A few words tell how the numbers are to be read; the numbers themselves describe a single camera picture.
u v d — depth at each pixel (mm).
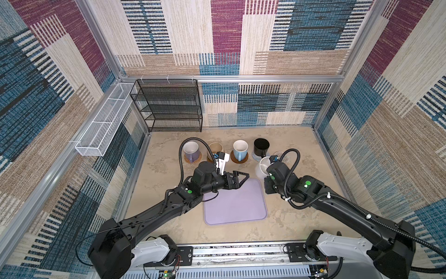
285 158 1056
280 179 578
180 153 652
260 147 970
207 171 572
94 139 812
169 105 1103
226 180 651
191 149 1039
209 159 672
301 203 514
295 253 732
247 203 890
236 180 638
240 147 1019
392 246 389
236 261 731
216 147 1019
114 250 395
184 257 734
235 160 1021
